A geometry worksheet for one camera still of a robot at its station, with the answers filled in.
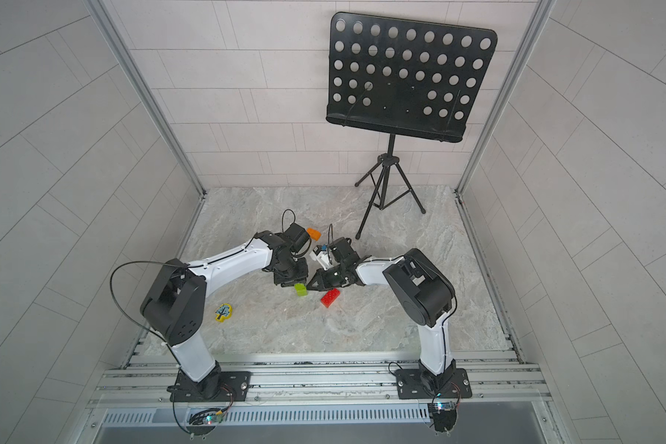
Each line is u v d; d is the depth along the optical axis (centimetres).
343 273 79
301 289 85
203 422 65
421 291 50
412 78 68
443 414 68
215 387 66
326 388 72
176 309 45
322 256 85
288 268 73
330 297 86
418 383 64
